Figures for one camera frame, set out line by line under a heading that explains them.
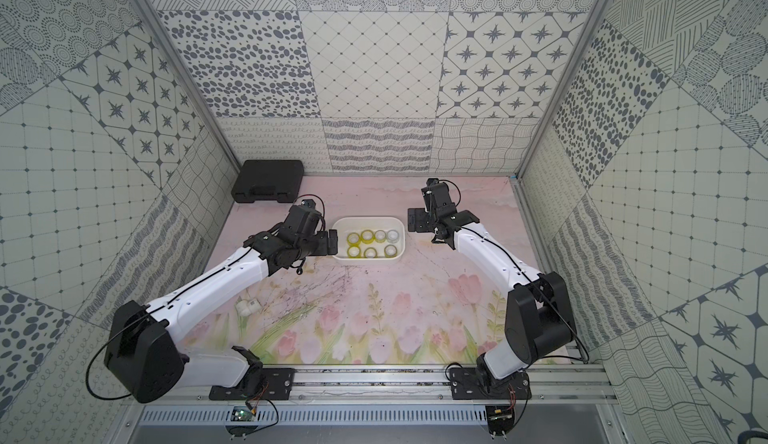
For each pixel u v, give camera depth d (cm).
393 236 101
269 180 118
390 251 99
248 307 84
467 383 74
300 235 63
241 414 72
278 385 74
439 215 66
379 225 107
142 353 40
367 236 102
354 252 98
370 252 98
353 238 101
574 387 75
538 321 43
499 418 72
